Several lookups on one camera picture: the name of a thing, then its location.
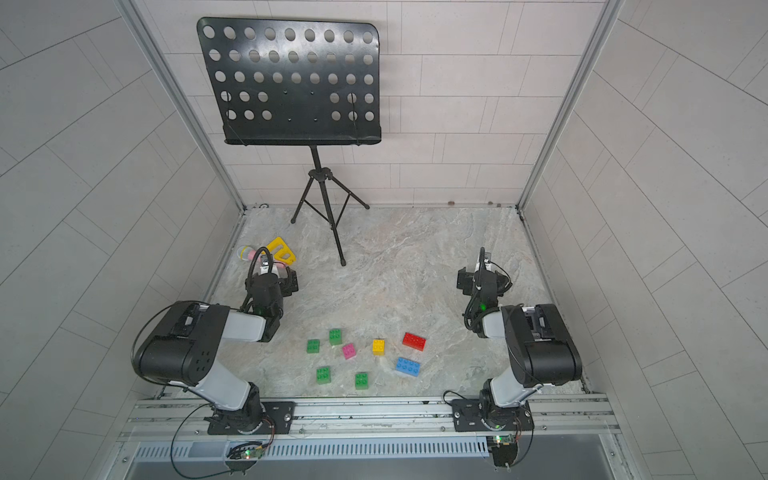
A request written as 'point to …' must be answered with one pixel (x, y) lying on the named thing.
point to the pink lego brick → (349, 351)
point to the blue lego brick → (408, 366)
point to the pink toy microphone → (247, 253)
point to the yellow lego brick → (379, 347)
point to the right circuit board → (504, 449)
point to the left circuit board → (247, 450)
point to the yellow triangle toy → (282, 252)
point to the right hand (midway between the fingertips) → (480, 265)
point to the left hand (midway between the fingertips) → (279, 266)
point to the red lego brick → (413, 341)
